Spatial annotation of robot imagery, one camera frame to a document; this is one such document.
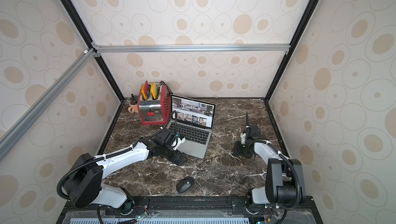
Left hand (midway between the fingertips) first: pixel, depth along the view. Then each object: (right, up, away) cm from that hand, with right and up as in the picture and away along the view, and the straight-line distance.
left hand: (184, 157), depth 83 cm
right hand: (+29, +1, +8) cm, 30 cm away
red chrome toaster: (-20, +29, +12) cm, 37 cm away
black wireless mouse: (+1, -13, -4) cm, 13 cm away
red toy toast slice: (-25, +39, +12) cm, 48 cm away
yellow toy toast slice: (-21, +38, +16) cm, 46 cm away
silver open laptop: (+5, +20, +18) cm, 27 cm away
